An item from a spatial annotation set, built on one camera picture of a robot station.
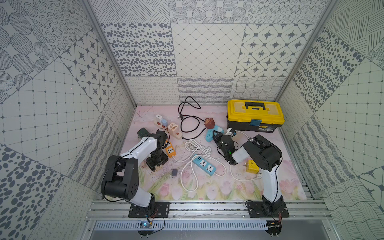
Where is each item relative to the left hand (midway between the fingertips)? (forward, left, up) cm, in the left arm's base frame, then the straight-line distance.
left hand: (160, 163), depth 85 cm
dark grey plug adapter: (-3, -8, -5) cm, 10 cm away
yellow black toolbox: (+29, -60, +11) cm, 67 cm away
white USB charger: (+33, +7, +5) cm, 34 cm away
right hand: (+23, -31, -1) cm, 39 cm away
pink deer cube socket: (+23, -4, +5) cm, 24 cm away
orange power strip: (+10, -4, -2) cm, 11 cm away
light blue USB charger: (+29, +3, +3) cm, 29 cm away
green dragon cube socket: (+21, +17, +2) cm, 27 cm away
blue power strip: (0, -26, -2) cm, 26 cm away
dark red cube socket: (+28, -29, +4) cm, 41 cm away
